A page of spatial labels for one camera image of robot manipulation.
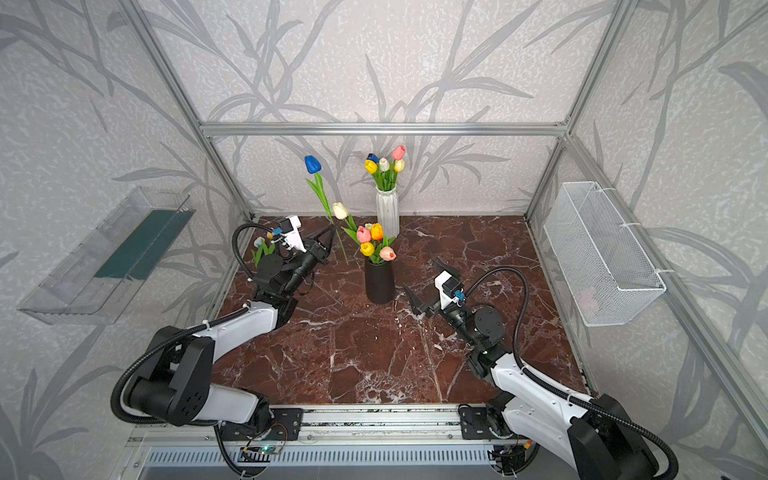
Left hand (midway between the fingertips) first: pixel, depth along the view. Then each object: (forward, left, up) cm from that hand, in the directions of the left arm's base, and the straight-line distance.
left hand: (339, 221), depth 76 cm
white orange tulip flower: (+19, +34, -30) cm, 49 cm away
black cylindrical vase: (-6, -10, -22) cm, 24 cm away
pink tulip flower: (+23, -15, +5) cm, 28 cm away
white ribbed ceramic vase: (+20, -11, -17) cm, 29 cm away
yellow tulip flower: (+24, -15, 0) cm, 28 cm away
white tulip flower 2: (+1, 0, +2) cm, 3 cm away
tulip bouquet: (-5, -9, -3) cm, 11 cm away
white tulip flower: (+24, -10, 0) cm, 26 cm away
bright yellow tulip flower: (+18, -7, +4) cm, 20 cm away
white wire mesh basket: (-19, -59, +5) cm, 62 cm away
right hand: (-12, -21, -2) cm, 24 cm away
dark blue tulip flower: (+22, -7, +3) cm, 24 cm away
